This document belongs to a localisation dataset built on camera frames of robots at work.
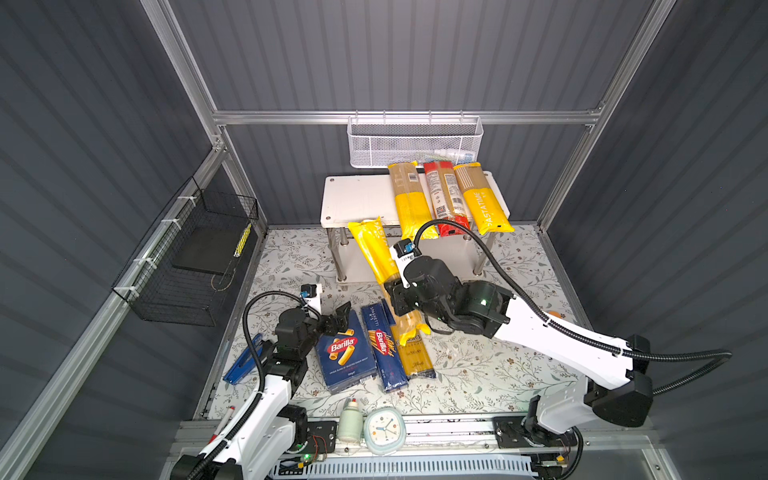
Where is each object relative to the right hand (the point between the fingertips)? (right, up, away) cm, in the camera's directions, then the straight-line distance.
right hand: (390, 286), depth 67 cm
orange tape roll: (+54, -12, +29) cm, 63 cm away
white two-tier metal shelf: (-10, +22, +13) cm, 28 cm away
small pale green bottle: (-9, -32, +2) cm, 34 cm away
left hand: (-15, -6, +16) cm, 23 cm away
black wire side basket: (-51, +3, +5) cm, 52 cm away
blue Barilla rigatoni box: (-12, -21, +14) cm, 28 cm away
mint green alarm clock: (-1, -36, +5) cm, 37 cm away
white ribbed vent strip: (+19, -43, +4) cm, 47 cm away
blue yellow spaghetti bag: (+5, -8, -5) cm, 11 cm away
